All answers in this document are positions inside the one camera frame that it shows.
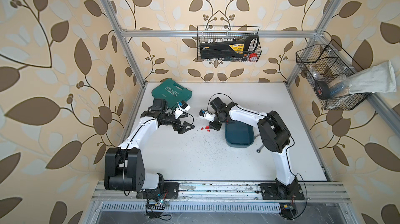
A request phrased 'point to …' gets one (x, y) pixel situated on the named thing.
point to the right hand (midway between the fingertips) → (211, 124)
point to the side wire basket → (326, 67)
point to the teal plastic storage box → (238, 134)
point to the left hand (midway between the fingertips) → (189, 120)
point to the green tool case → (172, 91)
